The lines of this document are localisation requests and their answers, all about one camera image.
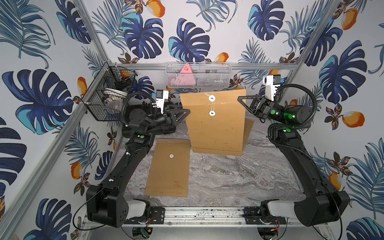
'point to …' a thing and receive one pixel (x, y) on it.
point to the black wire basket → (104, 99)
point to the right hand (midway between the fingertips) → (237, 100)
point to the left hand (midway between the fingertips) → (187, 108)
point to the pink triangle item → (185, 77)
